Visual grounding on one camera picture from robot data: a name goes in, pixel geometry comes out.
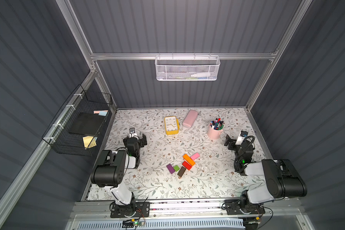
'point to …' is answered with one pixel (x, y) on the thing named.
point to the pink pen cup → (215, 128)
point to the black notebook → (87, 124)
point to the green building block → (176, 168)
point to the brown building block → (181, 171)
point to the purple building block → (170, 168)
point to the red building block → (188, 166)
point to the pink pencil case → (190, 118)
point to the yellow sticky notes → (89, 142)
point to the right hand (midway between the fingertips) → (235, 136)
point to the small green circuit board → (139, 224)
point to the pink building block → (195, 156)
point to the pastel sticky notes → (101, 112)
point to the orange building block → (189, 159)
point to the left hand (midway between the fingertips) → (137, 135)
